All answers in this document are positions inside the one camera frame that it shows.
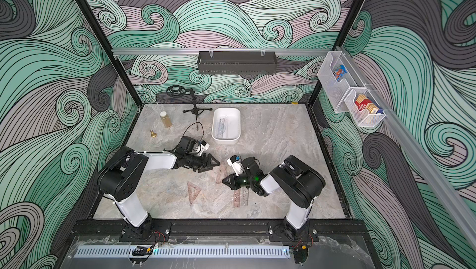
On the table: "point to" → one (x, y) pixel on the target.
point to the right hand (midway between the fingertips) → (225, 180)
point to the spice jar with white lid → (165, 119)
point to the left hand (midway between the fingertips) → (216, 163)
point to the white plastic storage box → (225, 125)
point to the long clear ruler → (244, 196)
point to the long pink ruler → (237, 196)
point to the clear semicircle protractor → (221, 128)
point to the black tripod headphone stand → (179, 91)
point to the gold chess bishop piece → (153, 134)
